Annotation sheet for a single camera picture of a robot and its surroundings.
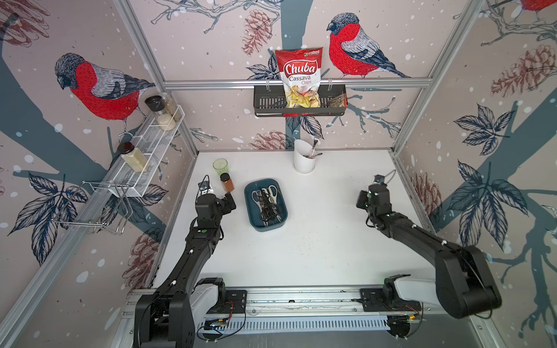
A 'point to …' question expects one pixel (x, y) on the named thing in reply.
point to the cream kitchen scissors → (271, 193)
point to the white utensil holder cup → (302, 161)
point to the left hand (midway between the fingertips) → (223, 190)
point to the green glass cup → (221, 166)
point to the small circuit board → (217, 324)
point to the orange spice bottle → (227, 182)
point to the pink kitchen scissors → (257, 196)
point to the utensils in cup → (312, 155)
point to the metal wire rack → (103, 207)
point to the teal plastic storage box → (253, 211)
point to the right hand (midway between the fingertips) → (363, 191)
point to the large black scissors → (270, 209)
